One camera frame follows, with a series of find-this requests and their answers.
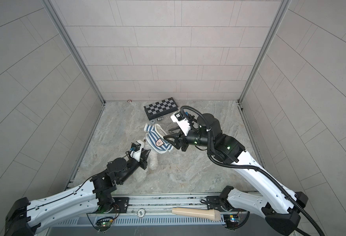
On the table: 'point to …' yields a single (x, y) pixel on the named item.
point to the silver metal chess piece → (160, 119)
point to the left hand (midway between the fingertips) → (154, 147)
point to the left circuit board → (104, 223)
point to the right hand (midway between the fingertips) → (167, 137)
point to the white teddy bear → (152, 163)
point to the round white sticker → (141, 212)
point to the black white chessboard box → (160, 108)
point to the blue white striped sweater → (155, 139)
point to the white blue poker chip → (153, 121)
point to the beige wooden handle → (206, 214)
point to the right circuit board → (232, 221)
